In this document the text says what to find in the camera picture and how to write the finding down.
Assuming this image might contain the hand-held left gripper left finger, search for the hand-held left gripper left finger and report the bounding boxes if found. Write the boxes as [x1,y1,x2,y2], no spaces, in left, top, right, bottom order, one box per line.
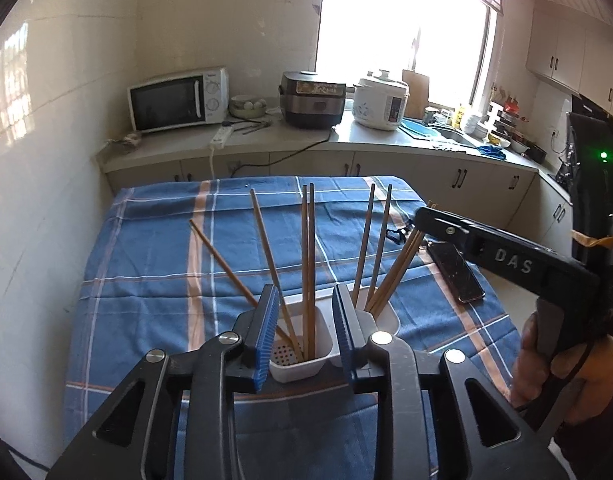
[45,284,280,480]

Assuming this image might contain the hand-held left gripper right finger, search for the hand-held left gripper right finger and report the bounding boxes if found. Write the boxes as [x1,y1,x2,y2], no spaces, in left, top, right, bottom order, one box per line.
[333,283,570,480]

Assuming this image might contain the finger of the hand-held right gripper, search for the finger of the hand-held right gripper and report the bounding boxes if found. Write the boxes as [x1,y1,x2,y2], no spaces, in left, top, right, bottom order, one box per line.
[413,206,475,262]

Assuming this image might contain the white plastic chopstick holder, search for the white plastic chopstick holder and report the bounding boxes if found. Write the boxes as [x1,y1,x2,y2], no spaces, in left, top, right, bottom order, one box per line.
[265,300,401,385]

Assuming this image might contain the dark wooden chopstick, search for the dark wooden chopstick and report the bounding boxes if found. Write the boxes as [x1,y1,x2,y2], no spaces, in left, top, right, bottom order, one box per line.
[368,184,393,307]

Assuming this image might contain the long wooden chopstick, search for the long wooden chopstick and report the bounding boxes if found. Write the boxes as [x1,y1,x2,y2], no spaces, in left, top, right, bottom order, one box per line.
[365,202,433,312]
[372,203,438,316]
[369,202,436,313]

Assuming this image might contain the bunch of wooden chopsticks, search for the bunch of wooden chopsticks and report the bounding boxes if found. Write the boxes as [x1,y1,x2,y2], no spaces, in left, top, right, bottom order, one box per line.
[188,182,377,364]

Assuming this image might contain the person's right forearm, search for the person's right forearm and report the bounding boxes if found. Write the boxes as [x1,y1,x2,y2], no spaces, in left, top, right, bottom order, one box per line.
[550,360,613,480]

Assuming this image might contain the person's right hand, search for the person's right hand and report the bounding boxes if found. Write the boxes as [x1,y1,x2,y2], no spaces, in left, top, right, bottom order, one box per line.
[509,310,613,426]

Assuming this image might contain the black smartphone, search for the black smartphone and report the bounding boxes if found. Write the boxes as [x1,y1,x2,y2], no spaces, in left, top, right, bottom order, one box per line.
[426,241,486,304]

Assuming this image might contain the steel kitchen sink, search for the steel kitchen sink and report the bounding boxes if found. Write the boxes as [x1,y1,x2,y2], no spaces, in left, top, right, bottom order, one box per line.
[436,125,480,149]

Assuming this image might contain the stack of white bowls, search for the stack of white bowls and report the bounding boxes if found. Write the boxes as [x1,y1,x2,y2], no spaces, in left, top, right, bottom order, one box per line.
[461,109,487,136]

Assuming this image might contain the wooden cutting board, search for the wooden cutting board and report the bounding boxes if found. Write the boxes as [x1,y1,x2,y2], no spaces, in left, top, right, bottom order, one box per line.
[402,69,431,120]

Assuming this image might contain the white rice cooker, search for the white rice cooker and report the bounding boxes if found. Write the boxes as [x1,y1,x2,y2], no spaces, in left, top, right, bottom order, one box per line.
[352,69,411,132]

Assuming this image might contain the blue plaid tablecloth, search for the blue plaid tablecloth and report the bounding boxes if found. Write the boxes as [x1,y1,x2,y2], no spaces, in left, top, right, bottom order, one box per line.
[64,175,523,480]

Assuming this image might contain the white kitchen counter cabinets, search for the white kitchen counter cabinets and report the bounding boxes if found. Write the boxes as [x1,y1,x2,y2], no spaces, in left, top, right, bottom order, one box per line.
[96,109,575,262]

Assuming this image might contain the dark rice cooker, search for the dark rice cooker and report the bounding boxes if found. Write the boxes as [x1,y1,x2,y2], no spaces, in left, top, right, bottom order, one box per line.
[278,71,347,130]

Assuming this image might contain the kitchen window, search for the kitchen window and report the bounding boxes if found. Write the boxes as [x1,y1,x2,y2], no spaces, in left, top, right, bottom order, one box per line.
[313,0,500,112]

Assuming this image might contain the white power strip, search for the white power strip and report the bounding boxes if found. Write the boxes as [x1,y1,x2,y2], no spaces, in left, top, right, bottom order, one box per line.
[208,125,235,150]

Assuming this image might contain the bowl of eggs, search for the bowl of eggs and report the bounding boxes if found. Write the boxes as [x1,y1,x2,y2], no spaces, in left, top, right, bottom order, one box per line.
[229,94,268,120]

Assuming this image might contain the crumpled grey rag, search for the crumpled grey rag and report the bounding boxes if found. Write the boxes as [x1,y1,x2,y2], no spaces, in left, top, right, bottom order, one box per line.
[106,132,145,154]

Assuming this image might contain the white microwave oven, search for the white microwave oven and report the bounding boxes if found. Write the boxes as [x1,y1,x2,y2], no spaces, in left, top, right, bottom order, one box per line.
[127,66,231,135]

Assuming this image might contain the black power cable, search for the black power cable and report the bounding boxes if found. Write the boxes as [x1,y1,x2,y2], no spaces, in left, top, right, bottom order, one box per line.
[231,129,335,177]

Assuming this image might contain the white wall cabinets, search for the white wall cabinets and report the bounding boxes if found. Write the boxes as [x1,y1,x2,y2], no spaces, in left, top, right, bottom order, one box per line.
[525,0,613,117]

